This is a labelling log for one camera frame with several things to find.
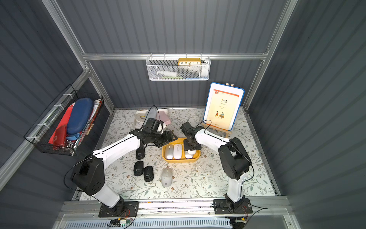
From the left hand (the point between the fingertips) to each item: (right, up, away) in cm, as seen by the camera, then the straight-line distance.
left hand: (175, 141), depth 84 cm
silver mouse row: (-5, -9, +10) cm, 14 cm away
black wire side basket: (-57, +6, -23) cm, 62 cm away
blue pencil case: (-48, +16, -11) cm, 52 cm away
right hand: (+11, -5, +8) cm, 15 cm away
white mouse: (+1, -8, +9) cm, 12 cm away
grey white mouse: (-4, -20, -4) cm, 21 cm away
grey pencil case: (-19, +18, +24) cm, 35 cm away
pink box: (-12, +16, +28) cm, 35 cm away
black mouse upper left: (-23, -9, +7) cm, 26 cm away
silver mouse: (+8, -11, +8) cm, 15 cm away
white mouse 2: (+10, -8, +4) cm, 13 cm away
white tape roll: (-29, +14, +25) cm, 41 cm away
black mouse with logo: (-16, -20, 0) cm, 25 cm away
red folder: (-52, +5, -19) cm, 56 cm away
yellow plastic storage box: (+13, -11, +3) cm, 17 cm away
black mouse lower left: (-22, -17, 0) cm, 28 cm away
